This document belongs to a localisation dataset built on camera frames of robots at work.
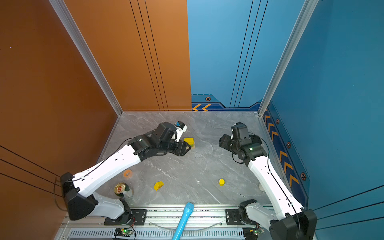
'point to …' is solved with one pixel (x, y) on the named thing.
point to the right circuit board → (252, 233)
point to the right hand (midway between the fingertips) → (221, 141)
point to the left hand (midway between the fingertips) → (188, 145)
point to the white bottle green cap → (261, 188)
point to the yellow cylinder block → (221, 182)
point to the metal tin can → (124, 190)
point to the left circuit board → (121, 232)
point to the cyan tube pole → (188, 210)
